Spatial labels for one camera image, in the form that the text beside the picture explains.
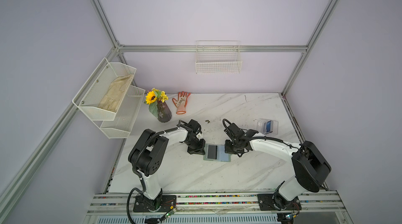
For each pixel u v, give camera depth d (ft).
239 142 2.09
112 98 2.52
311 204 2.44
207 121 3.45
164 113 3.23
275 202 2.15
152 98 2.81
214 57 3.14
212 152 2.97
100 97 2.50
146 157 1.60
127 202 2.35
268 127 3.15
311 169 1.45
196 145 2.68
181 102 3.66
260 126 3.25
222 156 2.89
